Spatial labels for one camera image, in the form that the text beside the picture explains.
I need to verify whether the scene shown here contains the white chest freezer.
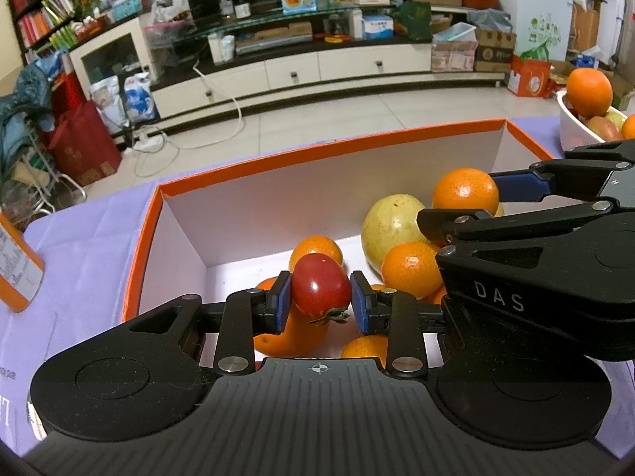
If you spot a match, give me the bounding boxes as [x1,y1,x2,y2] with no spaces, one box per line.
[471,0,576,63]

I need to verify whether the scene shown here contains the orange cardboard box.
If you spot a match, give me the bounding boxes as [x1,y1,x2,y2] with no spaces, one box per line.
[121,118,556,369]

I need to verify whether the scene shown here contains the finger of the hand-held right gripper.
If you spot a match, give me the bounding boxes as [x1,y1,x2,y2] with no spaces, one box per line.
[417,201,618,353]
[489,140,635,203]

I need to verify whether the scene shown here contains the orange gift box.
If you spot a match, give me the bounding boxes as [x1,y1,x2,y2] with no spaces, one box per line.
[507,54,554,99]

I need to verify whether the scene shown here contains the black bookshelf with books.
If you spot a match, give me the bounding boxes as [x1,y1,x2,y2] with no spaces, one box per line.
[0,0,107,65]

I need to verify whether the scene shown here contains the printed cardboard carton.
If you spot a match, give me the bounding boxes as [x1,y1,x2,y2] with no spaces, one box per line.
[473,29,518,74]

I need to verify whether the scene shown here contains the white perforated bowl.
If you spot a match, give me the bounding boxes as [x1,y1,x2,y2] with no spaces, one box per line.
[556,90,635,152]

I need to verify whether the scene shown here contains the dark green bag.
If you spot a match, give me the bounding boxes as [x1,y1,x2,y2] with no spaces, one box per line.
[394,0,433,43]

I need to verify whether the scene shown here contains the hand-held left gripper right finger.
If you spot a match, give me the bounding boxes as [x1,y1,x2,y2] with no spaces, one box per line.
[350,271,447,378]

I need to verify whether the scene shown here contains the small tangerine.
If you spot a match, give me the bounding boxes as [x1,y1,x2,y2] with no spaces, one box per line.
[253,276,331,357]
[341,334,393,360]
[381,241,444,300]
[290,236,344,269]
[433,169,501,218]

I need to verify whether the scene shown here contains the red tomato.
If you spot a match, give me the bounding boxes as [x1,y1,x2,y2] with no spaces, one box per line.
[289,253,354,325]

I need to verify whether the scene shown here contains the white power cable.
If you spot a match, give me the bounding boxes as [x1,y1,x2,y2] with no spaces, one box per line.
[133,57,245,177]

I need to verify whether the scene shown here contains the blue tissue box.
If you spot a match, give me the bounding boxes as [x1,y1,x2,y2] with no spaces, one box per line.
[362,16,395,40]

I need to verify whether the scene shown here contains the silver media player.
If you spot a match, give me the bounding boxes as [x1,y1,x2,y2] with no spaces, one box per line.
[234,22,314,55]

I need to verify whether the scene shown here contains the clear plastic bin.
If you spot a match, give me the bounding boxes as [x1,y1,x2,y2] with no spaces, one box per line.
[433,22,477,45]

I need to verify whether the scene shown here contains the red shopping bag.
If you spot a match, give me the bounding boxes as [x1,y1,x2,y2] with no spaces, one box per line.
[47,99,124,186]

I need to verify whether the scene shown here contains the blue jacket pile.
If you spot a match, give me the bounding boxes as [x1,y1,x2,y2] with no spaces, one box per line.
[0,54,65,159]

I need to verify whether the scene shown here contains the white blue bag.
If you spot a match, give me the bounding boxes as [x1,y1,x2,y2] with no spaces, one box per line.
[124,77,160,122]

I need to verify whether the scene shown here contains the white black television stand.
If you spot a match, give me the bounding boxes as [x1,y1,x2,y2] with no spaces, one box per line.
[149,2,507,120]

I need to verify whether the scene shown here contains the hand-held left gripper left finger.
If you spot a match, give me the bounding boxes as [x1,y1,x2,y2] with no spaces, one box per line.
[126,271,294,376]

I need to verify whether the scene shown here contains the white glass-door cabinet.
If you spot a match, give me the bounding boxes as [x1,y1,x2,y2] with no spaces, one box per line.
[69,15,157,100]

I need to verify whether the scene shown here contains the reddish apple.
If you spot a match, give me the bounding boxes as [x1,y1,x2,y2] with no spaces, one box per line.
[585,115,624,142]

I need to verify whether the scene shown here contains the yellow pear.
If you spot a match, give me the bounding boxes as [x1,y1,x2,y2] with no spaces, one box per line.
[360,193,432,271]

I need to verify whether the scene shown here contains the purple floral tablecloth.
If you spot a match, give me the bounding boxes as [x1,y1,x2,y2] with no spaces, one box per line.
[0,114,635,462]

